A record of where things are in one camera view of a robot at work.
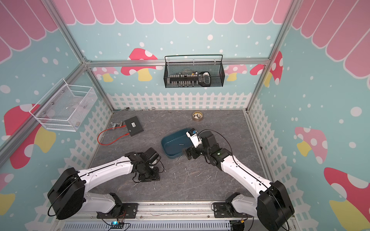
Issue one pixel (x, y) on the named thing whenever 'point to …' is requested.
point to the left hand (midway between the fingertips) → (155, 181)
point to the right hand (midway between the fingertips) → (188, 145)
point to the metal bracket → (116, 125)
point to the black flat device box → (134, 126)
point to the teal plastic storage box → (173, 144)
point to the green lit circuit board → (115, 223)
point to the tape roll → (197, 116)
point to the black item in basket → (204, 79)
